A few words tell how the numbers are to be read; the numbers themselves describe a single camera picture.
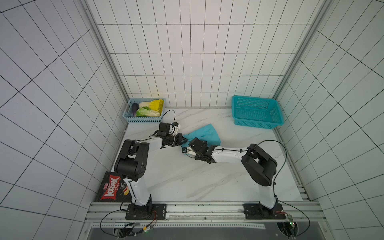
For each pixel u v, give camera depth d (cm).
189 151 83
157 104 110
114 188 80
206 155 66
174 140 84
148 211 66
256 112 118
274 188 55
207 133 97
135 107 116
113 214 64
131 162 49
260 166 50
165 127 79
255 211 72
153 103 111
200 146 72
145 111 107
